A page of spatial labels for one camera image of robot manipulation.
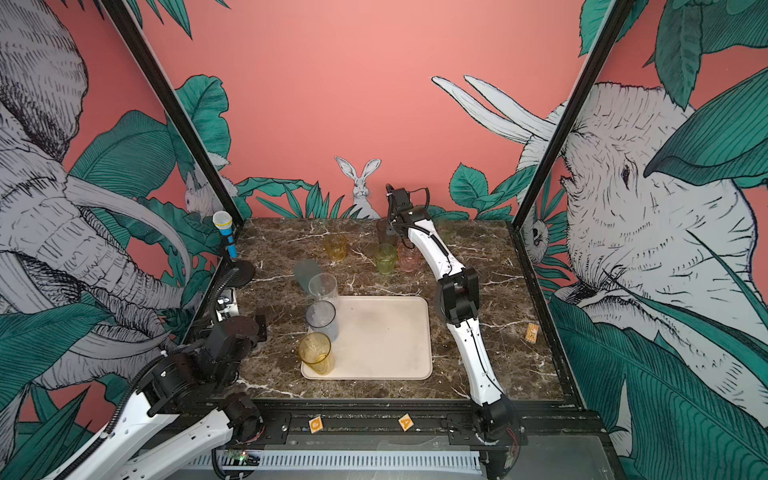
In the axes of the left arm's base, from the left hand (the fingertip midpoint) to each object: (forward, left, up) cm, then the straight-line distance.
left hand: (238, 311), depth 69 cm
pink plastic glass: (+32, -44, -24) cm, 60 cm away
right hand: (+38, -39, -9) cm, 55 cm away
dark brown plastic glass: (+38, -35, -12) cm, 53 cm away
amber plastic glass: (-4, -15, -16) cm, 22 cm away
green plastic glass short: (+31, -35, -20) cm, 51 cm away
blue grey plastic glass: (+4, -17, -13) cm, 22 cm away
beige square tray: (+2, -33, -24) cm, 41 cm away
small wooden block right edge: (+1, -80, -23) cm, 83 cm away
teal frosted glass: (+27, -7, -22) cm, 35 cm away
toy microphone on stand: (+30, +16, -26) cm, 43 cm away
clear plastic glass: (+15, -16, -14) cm, 26 cm away
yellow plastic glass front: (+36, -17, -20) cm, 45 cm away
